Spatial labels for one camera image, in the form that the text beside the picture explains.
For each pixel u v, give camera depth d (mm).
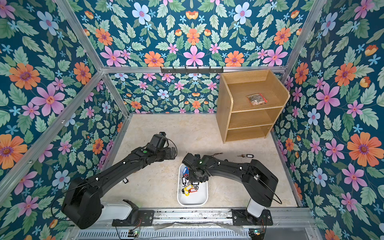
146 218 737
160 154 729
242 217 729
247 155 958
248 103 835
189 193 816
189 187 836
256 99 809
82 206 411
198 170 603
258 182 442
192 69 929
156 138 661
